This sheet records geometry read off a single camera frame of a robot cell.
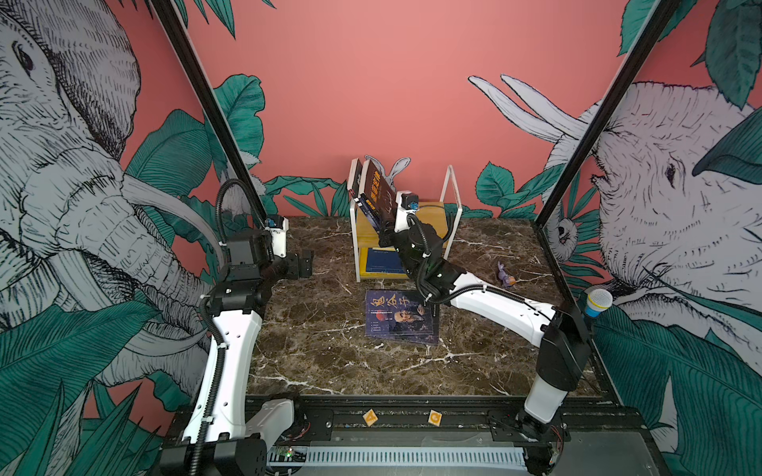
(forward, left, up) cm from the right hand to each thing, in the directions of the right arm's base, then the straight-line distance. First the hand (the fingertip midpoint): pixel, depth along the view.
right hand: (381, 204), depth 72 cm
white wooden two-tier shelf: (+15, -20, -18) cm, 31 cm away
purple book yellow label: (+3, +3, -5) cm, 7 cm away
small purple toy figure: (+2, -43, -36) cm, 56 cm away
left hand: (-8, +22, -7) cm, 24 cm away
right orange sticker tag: (-40, -14, -37) cm, 56 cm away
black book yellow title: (+10, +1, -4) cm, 11 cm away
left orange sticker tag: (-40, +3, -37) cm, 55 cm away
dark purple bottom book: (-13, -6, -35) cm, 38 cm away
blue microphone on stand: (-19, -53, -14) cm, 58 cm away
